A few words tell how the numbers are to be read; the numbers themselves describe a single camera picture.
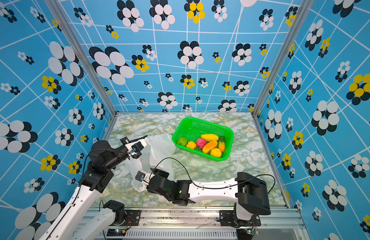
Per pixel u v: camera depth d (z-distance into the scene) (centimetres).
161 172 65
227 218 73
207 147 96
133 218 73
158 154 73
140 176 58
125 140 59
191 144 94
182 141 96
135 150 53
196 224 73
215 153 91
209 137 98
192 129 108
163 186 51
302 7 68
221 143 96
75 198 45
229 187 44
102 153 49
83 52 85
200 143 95
